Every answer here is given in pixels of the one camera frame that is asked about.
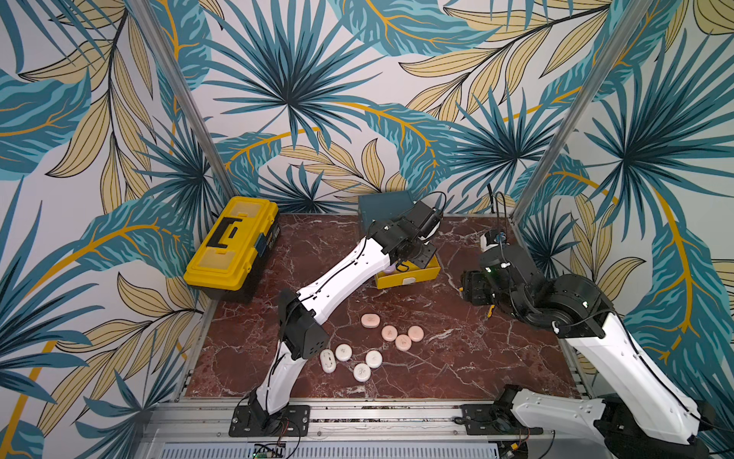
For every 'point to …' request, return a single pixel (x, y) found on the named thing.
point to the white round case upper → (343, 352)
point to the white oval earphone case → (328, 360)
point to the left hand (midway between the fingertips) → (420, 254)
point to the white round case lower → (362, 372)
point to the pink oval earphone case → (370, 320)
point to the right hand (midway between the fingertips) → (474, 277)
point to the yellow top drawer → (405, 273)
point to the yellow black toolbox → (243, 235)
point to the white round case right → (374, 359)
